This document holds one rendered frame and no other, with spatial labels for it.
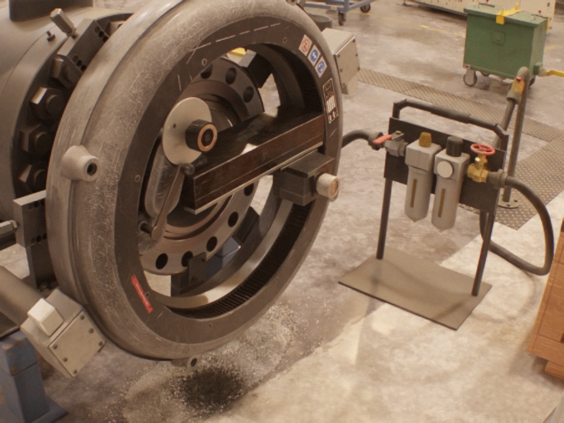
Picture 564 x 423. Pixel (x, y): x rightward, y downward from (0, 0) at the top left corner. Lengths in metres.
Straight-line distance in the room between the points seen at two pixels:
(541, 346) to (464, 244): 0.71
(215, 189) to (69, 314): 0.33
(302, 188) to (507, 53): 3.25
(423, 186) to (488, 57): 2.59
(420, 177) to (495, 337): 0.52
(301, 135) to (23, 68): 0.58
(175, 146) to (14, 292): 0.41
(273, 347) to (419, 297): 0.51
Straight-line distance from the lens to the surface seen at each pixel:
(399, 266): 2.19
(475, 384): 1.77
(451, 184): 1.89
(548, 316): 1.77
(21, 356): 1.48
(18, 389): 1.53
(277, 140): 1.25
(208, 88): 1.29
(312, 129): 1.34
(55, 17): 1.03
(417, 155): 1.90
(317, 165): 1.30
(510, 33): 4.38
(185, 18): 1.05
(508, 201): 2.79
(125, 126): 0.99
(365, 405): 1.64
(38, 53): 1.35
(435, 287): 2.11
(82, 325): 1.10
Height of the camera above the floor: 1.12
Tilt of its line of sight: 27 degrees down
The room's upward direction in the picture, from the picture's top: 2 degrees clockwise
